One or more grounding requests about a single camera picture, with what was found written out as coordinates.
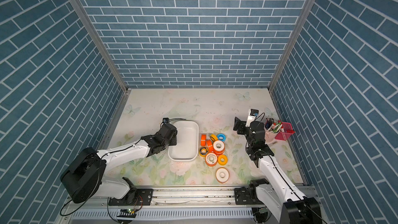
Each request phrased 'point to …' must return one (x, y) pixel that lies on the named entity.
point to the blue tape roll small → (221, 137)
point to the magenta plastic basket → (288, 131)
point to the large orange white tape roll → (218, 146)
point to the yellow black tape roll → (203, 151)
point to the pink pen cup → (271, 129)
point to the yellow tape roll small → (213, 137)
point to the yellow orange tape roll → (222, 159)
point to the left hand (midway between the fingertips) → (177, 137)
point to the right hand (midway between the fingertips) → (244, 119)
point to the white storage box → (187, 141)
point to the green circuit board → (127, 212)
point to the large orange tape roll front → (222, 174)
